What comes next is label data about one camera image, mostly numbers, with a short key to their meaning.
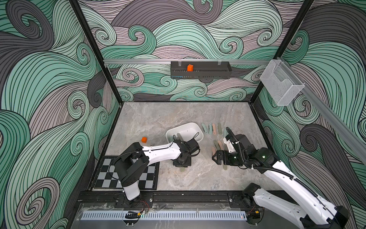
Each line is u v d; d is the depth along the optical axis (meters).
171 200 0.74
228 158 0.63
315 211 0.39
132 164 0.45
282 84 0.78
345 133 0.53
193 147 0.69
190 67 0.90
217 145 0.95
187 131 1.01
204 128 1.04
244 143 0.54
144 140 0.97
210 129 1.03
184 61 0.92
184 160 0.70
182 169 0.83
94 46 0.86
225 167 0.85
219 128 1.04
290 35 0.80
